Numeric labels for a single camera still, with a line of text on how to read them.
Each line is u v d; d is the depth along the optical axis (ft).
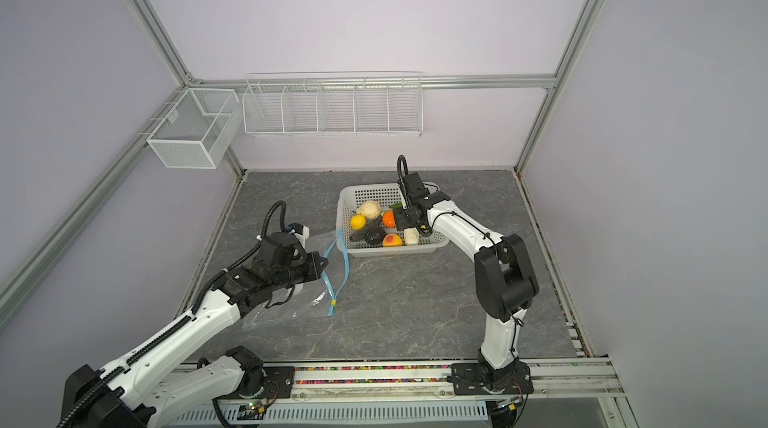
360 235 3.16
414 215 2.19
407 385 2.43
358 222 3.26
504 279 1.60
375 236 3.14
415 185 2.41
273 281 1.95
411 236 3.16
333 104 3.24
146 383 1.38
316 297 2.54
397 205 3.48
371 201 3.45
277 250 1.90
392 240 3.08
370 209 3.34
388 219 3.32
